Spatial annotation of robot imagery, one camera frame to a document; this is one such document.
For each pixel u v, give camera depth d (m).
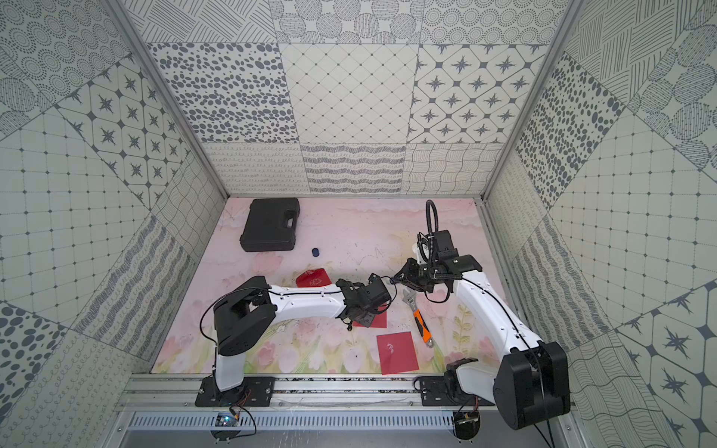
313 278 0.95
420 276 0.70
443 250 0.64
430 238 0.65
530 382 0.39
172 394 0.76
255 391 0.73
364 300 0.68
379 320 0.86
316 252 1.01
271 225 1.05
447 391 0.73
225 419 0.72
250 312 0.53
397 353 0.82
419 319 0.87
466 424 0.73
